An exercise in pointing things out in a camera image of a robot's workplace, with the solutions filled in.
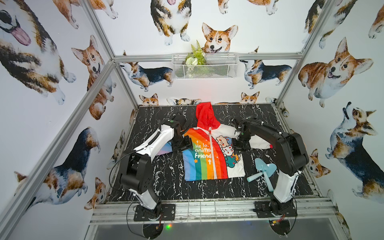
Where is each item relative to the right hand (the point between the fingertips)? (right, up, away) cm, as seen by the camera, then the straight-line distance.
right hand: (234, 152), depth 87 cm
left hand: (-25, +3, -3) cm, 25 cm away
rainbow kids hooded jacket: (-13, -1, +8) cm, 15 cm away
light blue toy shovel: (+19, -10, -2) cm, 21 cm away
